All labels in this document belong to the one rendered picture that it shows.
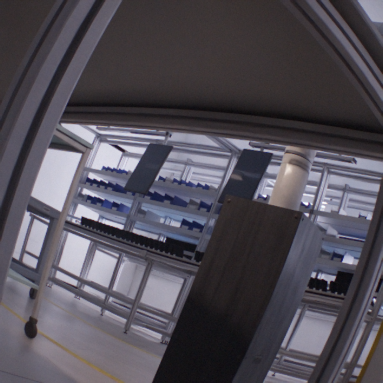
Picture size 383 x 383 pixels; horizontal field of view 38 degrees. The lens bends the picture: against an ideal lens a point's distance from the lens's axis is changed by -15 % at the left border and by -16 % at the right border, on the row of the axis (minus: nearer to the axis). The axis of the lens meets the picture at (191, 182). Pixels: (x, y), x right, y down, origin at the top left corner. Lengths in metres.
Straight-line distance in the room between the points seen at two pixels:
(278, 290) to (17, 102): 1.23
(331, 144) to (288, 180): 0.51
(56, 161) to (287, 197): 7.45
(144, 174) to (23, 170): 5.93
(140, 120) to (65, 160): 7.54
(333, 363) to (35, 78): 0.72
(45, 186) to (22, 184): 8.51
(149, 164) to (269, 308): 4.93
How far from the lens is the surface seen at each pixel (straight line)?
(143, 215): 6.96
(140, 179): 6.36
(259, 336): 1.60
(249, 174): 5.58
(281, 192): 1.72
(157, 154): 6.42
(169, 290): 9.81
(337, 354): 0.99
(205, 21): 1.04
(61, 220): 2.93
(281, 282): 1.60
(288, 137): 1.30
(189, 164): 7.59
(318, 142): 1.25
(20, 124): 0.44
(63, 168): 9.12
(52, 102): 0.46
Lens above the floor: 0.53
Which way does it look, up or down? 11 degrees up
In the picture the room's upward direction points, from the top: 20 degrees clockwise
